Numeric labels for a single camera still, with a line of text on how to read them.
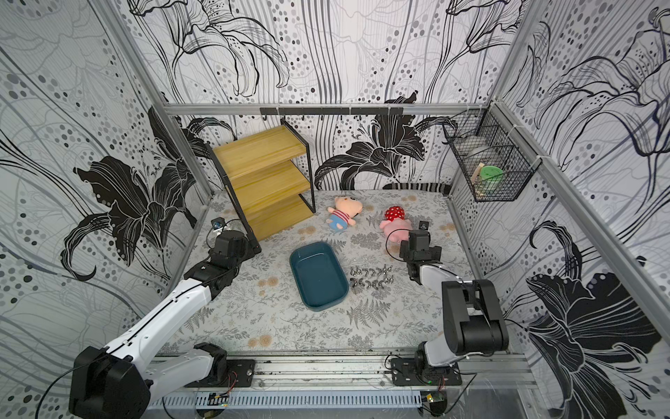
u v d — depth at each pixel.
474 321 0.44
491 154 0.78
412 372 0.72
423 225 0.82
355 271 0.93
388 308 0.85
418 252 0.72
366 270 0.93
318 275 0.93
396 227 1.00
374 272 0.93
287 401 0.76
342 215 1.01
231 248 0.62
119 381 0.39
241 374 0.73
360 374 0.74
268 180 1.01
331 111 0.95
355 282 0.90
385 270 0.93
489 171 0.79
